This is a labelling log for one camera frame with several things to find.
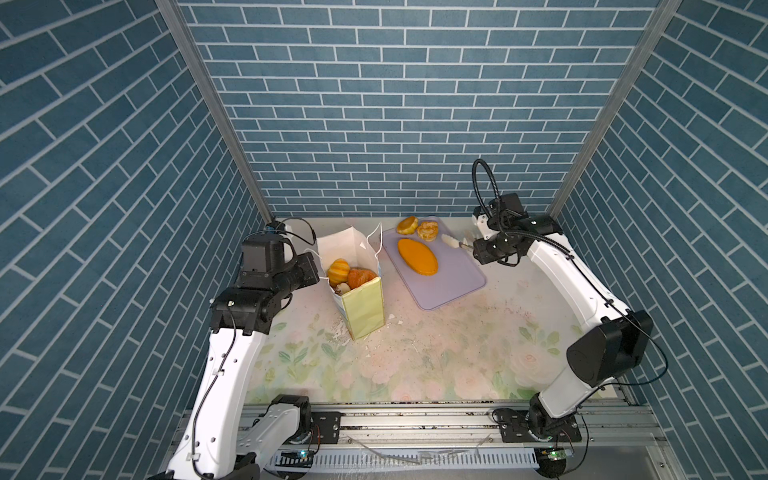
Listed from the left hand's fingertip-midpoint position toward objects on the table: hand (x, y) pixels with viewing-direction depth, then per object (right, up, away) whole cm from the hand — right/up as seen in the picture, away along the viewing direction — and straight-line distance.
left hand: (316, 259), depth 69 cm
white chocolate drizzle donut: (+4, -8, +11) cm, 15 cm away
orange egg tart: (+1, -5, +19) cm, 20 cm away
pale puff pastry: (+31, +9, +42) cm, 53 cm away
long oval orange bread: (+26, -1, +35) cm, 43 cm away
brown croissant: (+8, -5, +15) cm, 18 cm away
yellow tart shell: (+23, +11, +44) cm, 51 cm away
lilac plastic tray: (+40, -7, +36) cm, 54 cm away
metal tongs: (+36, +4, +20) cm, 41 cm away
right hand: (+43, +3, +14) cm, 45 cm away
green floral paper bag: (+4, -2, +25) cm, 25 cm away
